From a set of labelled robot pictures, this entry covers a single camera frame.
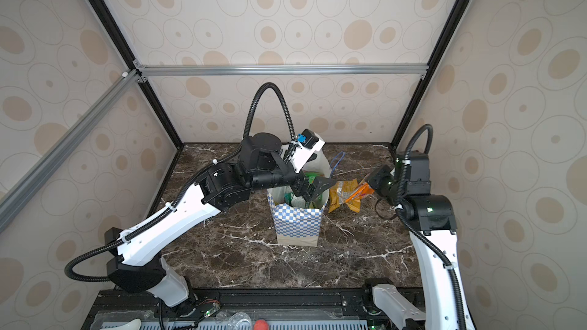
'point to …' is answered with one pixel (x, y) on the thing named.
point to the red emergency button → (261, 325)
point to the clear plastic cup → (240, 321)
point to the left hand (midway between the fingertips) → (331, 171)
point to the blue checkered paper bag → (296, 221)
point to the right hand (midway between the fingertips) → (370, 173)
